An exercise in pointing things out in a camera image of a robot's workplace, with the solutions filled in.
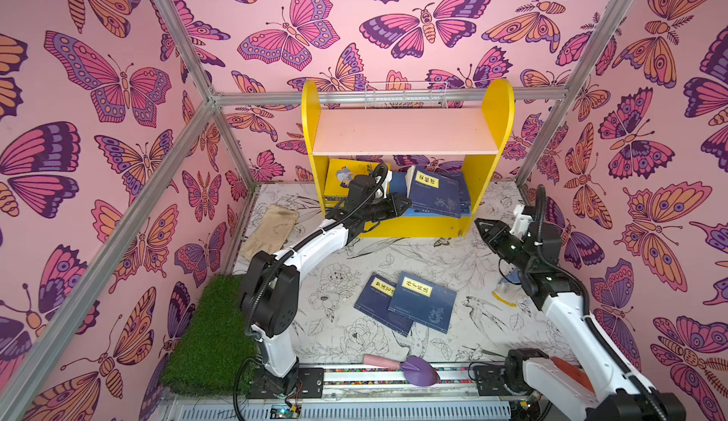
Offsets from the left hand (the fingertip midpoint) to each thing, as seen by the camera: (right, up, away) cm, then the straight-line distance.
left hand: (416, 200), depth 80 cm
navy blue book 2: (+18, +2, +13) cm, 23 cm away
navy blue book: (+6, +3, +7) cm, 10 cm away
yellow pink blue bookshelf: (-3, +9, +10) cm, 13 cm away
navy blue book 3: (+3, -31, +5) cm, 31 cm away
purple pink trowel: (-1, -45, -6) cm, 46 cm away
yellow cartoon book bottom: (-23, +10, +14) cm, 29 cm away
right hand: (+17, -5, -3) cm, 18 cm away
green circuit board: (-36, -54, -8) cm, 65 cm away
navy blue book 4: (-12, -32, +7) cm, 35 cm away
